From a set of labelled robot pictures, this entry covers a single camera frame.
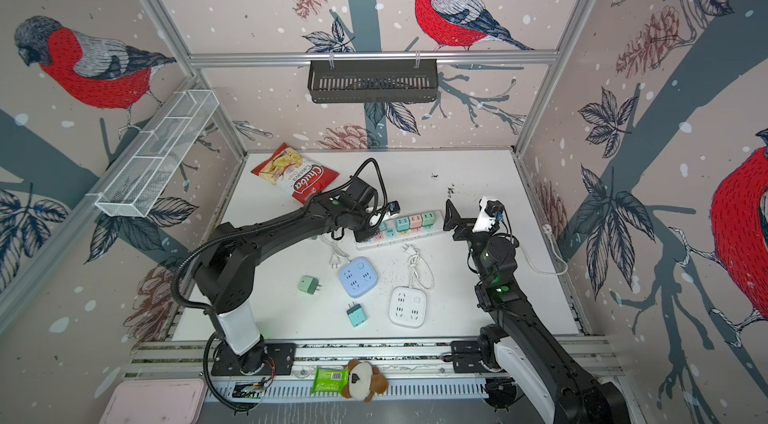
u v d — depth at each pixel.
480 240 0.67
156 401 0.66
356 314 0.79
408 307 0.80
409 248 0.92
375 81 1.05
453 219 0.69
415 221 0.92
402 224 0.92
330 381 0.70
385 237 0.92
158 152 0.79
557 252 0.98
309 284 0.84
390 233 0.94
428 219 0.92
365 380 0.68
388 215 0.78
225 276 0.47
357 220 0.75
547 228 1.00
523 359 0.53
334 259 0.90
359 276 0.86
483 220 0.66
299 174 1.10
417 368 0.73
